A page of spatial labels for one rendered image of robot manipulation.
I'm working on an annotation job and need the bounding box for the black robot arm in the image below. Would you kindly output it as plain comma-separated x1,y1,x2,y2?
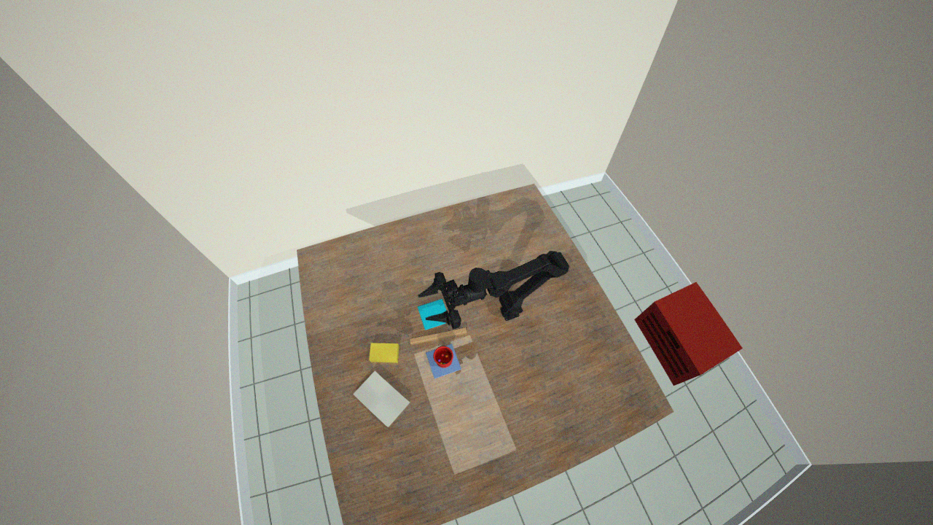
445,251,569,321

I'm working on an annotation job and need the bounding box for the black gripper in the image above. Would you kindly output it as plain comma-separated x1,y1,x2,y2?
418,272,471,329

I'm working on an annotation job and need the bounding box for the yellow flat block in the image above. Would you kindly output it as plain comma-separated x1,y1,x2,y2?
369,343,399,362

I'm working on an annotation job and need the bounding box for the red cup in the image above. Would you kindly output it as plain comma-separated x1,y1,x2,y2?
433,346,453,368

